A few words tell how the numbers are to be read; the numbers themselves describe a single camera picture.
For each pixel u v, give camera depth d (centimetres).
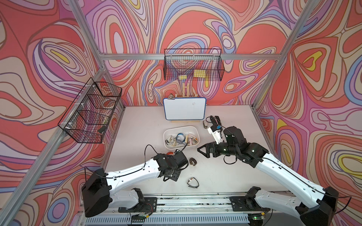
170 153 90
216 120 108
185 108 98
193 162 84
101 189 40
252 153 51
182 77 82
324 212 37
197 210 73
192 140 96
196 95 89
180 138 99
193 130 99
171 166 56
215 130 64
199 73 91
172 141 95
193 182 80
